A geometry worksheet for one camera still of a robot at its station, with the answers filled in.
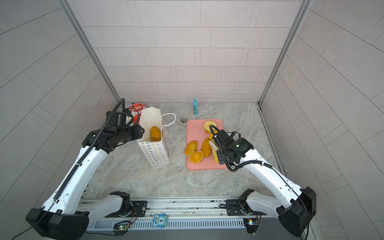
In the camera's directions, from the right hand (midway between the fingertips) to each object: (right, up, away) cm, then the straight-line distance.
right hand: (223, 157), depth 76 cm
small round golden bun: (-18, +2, +11) cm, 21 cm away
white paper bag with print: (-33, +9, -8) cm, 35 cm away
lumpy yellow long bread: (-3, -1, +9) cm, 9 cm away
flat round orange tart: (-14, -2, +9) cm, 17 cm away
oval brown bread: (-8, +2, +14) cm, 16 cm away
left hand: (-39, +15, -2) cm, 42 cm away
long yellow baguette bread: (-39, +10, +14) cm, 42 cm away
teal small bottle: (-15, +28, +29) cm, 43 cm away
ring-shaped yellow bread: (-8, +14, +23) cm, 28 cm away
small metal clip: (-24, +18, +29) cm, 42 cm away
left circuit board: (-45, -27, -11) cm, 54 cm away
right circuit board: (+12, -29, -8) cm, 32 cm away
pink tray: (-11, +1, +10) cm, 15 cm away
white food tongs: (-5, +6, +4) cm, 8 cm away
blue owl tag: (-30, -26, -9) cm, 41 cm away
